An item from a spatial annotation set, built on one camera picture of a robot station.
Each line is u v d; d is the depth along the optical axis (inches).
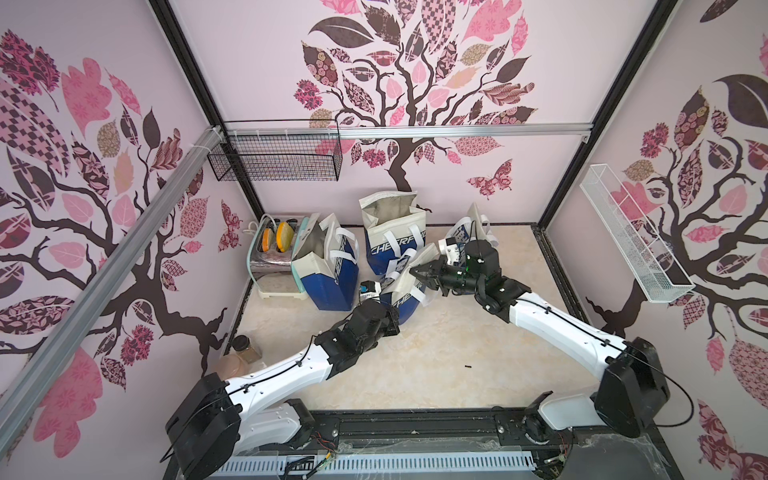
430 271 26.3
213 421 15.6
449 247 28.8
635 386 16.1
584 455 27.6
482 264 22.8
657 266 26.5
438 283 26.5
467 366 33.6
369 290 28.0
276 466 27.4
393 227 35.0
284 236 36.1
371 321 23.1
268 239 35.4
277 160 47.9
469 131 77.4
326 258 31.0
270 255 35.3
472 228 37.3
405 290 28.0
